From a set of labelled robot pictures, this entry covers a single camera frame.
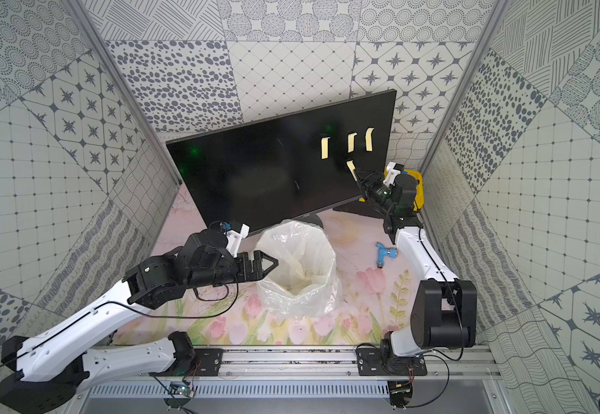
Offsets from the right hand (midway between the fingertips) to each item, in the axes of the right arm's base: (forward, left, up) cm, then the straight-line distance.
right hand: (353, 174), depth 80 cm
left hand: (-29, +24, -2) cm, 37 cm away
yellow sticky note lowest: (+1, +1, +3) cm, 3 cm away
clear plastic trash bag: (-23, +15, -28) cm, 40 cm away
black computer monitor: (+12, +27, -9) cm, 31 cm away
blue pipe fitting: (-10, -14, -31) cm, 35 cm away
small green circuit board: (-54, +49, -32) cm, 79 cm away
